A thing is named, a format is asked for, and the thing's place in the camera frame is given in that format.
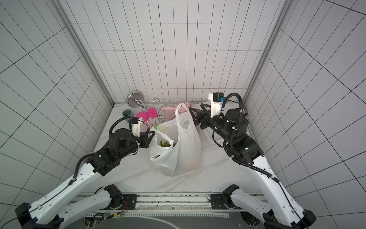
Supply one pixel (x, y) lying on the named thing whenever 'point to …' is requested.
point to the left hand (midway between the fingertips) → (153, 135)
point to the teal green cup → (127, 112)
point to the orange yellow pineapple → (167, 144)
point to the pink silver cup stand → (135, 99)
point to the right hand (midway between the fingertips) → (196, 104)
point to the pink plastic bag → (169, 111)
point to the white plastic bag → (176, 144)
